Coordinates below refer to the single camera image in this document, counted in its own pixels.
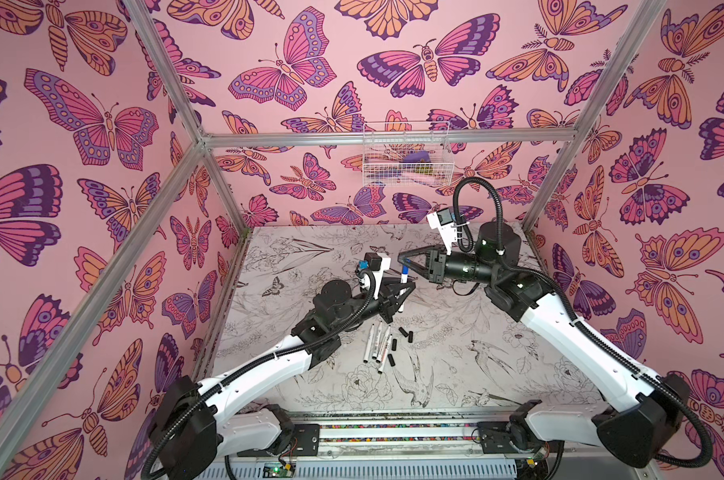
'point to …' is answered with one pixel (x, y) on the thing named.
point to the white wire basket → (407, 165)
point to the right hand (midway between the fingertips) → (401, 257)
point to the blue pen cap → (405, 269)
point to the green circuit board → (276, 470)
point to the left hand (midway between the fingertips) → (415, 281)
